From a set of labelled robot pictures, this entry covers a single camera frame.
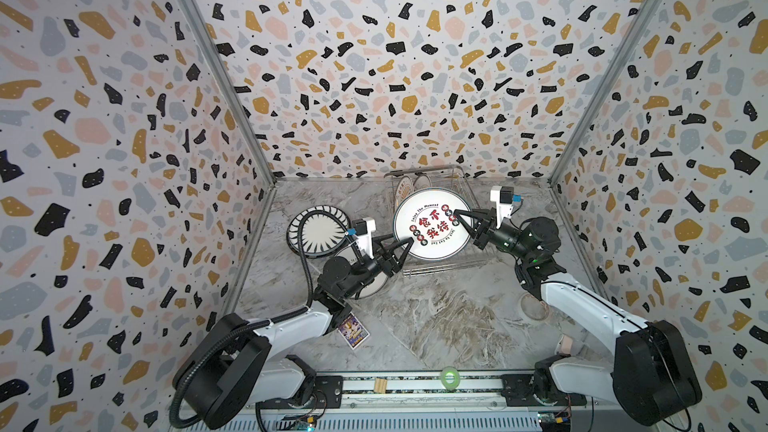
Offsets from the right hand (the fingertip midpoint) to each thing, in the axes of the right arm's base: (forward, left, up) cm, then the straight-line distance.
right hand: (455, 210), depth 70 cm
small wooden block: (-31, +17, -31) cm, 48 cm away
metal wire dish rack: (+4, -11, -32) cm, 34 cm away
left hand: (-4, +11, -5) cm, 13 cm away
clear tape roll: (-11, -27, -33) cm, 44 cm away
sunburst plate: (+31, +6, -22) cm, 38 cm away
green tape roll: (-30, -2, -32) cm, 44 cm away
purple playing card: (-19, +26, -30) cm, 44 cm away
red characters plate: (0, +6, -3) cm, 7 cm away
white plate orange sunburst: (+29, +12, -23) cm, 39 cm away
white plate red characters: (-5, +21, -32) cm, 39 cm away
